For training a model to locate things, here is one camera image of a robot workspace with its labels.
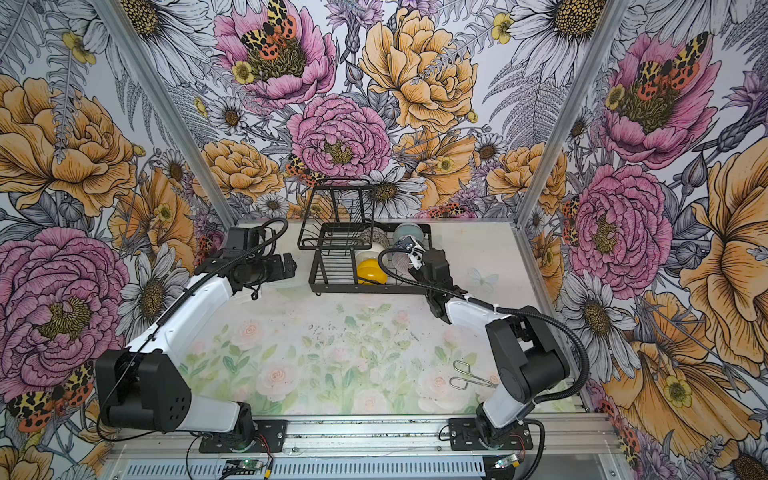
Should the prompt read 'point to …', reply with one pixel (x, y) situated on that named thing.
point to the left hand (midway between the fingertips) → (279, 277)
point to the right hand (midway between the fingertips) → (425, 255)
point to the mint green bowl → (409, 229)
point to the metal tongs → (461, 382)
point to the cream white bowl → (369, 253)
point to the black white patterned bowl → (371, 235)
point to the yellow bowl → (369, 268)
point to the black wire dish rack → (353, 254)
